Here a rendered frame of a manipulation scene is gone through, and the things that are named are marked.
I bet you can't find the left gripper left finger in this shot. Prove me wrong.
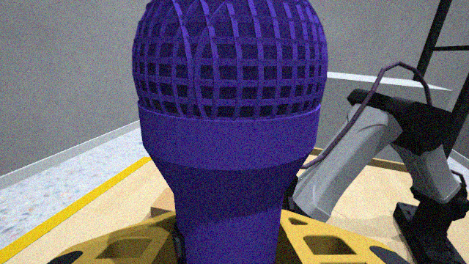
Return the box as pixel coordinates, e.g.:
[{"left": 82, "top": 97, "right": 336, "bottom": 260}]
[{"left": 55, "top": 211, "right": 178, "bottom": 264}]

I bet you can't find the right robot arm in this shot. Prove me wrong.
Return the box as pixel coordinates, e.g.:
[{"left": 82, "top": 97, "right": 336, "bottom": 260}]
[{"left": 282, "top": 88, "right": 469, "bottom": 264}]

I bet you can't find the purple microphone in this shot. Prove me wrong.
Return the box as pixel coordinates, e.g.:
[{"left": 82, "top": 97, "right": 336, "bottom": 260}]
[{"left": 131, "top": 0, "right": 328, "bottom": 264}]

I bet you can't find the brown flat block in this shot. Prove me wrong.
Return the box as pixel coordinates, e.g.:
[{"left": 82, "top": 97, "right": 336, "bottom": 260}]
[{"left": 150, "top": 188, "right": 175, "bottom": 217}]

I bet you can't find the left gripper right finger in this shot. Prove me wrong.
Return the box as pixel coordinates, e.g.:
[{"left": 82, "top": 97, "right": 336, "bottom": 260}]
[{"left": 275, "top": 210, "right": 396, "bottom": 264}]

